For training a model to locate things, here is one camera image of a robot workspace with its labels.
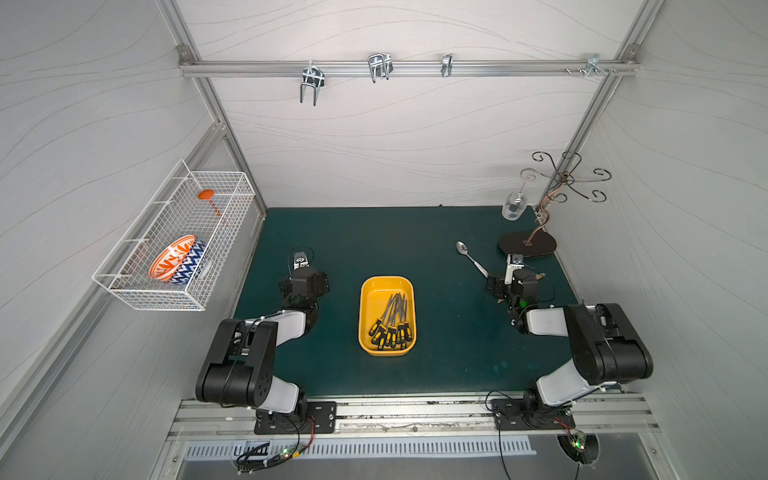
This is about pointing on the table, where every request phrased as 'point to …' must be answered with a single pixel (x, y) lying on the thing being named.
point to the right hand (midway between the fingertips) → (508, 273)
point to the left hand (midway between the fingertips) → (305, 274)
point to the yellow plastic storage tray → (387, 316)
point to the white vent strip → (365, 448)
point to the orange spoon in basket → (207, 194)
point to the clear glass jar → (514, 206)
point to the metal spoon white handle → (463, 249)
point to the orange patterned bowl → (168, 259)
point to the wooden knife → (539, 276)
